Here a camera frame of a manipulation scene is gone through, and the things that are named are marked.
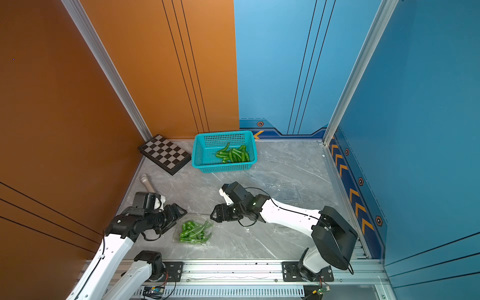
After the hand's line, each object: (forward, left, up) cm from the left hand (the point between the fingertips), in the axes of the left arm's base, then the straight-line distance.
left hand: (184, 212), depth 78 cm
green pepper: (+43, -12, -10) cm, 45 cm away
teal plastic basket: (+47, 0, -10) cm, 48 cm away
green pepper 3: (+39, -19, -8) cm, 44 cm away
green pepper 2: (+38, -25, -8) cm, 46 cm away
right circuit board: (-25, -55, -11) cm, 61 cm away
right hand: (-1, -14, 0) cm, 14 cm away
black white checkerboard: (+39, +21, -8) cm, 45 cm away
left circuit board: (-26, +9, -14) cm, 31 cm away
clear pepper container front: (-5, -4, -8) cm, 10 cm away
